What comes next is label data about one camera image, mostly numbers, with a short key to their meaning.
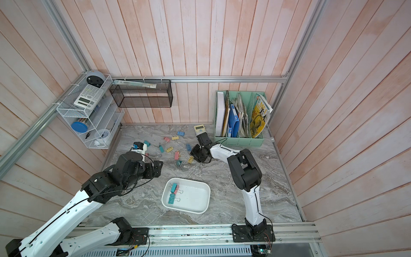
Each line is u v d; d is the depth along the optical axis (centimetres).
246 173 55
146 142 114
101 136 82
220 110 93
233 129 97
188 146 107
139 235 73
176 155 100
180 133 114
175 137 111
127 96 104
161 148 104
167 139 107
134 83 92
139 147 59
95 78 80
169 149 104
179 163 94
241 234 73
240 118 95
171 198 83
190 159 99
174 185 86
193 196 86
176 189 86
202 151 86
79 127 76
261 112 100
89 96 77
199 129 115
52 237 39
